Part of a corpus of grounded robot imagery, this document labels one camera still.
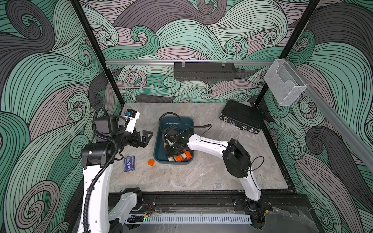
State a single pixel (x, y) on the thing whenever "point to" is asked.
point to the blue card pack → (129, 163)
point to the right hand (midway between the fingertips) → (165, 156)
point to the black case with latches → (245, 117)
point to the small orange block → (151, 162)
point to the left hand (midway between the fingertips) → (142, 129)
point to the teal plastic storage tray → (160, 156)
